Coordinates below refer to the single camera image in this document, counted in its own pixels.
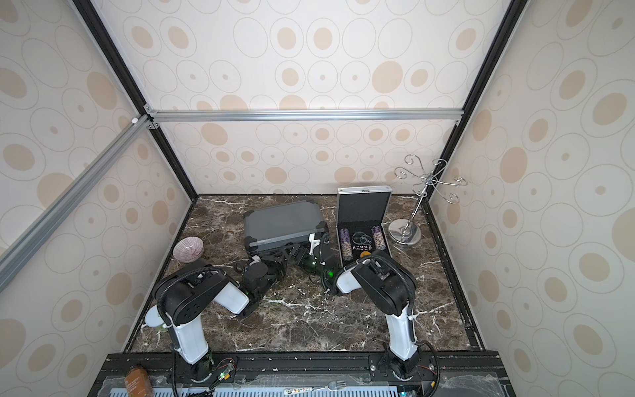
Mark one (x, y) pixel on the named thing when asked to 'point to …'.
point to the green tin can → (152, 317)
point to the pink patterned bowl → (188, 249)
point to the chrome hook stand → (407, 231)
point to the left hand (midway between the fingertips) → (297, 248)
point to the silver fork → (331, 385)
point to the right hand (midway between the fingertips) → (295, 251)
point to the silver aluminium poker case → (361, 212)
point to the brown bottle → (138, 382)
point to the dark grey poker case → (288, 225)
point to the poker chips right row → (379, 237)
